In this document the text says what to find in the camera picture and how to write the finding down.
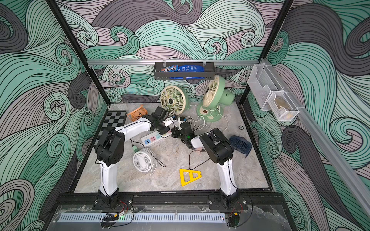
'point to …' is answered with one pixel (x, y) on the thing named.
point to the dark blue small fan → (240, 144)
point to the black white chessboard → (113, 119)
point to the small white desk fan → (145, 160)
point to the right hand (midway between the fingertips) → (172, 129)
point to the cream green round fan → (175, 99)
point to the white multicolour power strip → (152, 138)
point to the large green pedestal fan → (215, 96)
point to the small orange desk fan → (138, 113)
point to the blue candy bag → (184, 68)
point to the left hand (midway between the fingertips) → (166, 124)
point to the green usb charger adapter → (135, 149)
